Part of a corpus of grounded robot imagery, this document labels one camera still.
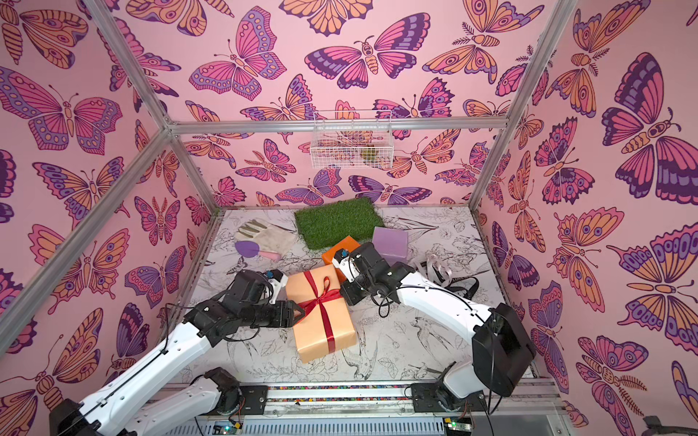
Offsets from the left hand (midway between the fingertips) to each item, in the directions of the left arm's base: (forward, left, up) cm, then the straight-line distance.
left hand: (300, 312), depth 76 cm
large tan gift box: (-5, -3, -1) cm, 6 cm away
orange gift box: (+30, -13, -7) cm, 33 cm away
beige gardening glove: (+36, +19, -13) cm, 43 cm away
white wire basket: (+55, -14, +20) cm, 60 cm away
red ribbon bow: (+5, -7, -1) cm, 9 cm away
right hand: (+8, -12, 0) cm, 14 cm away
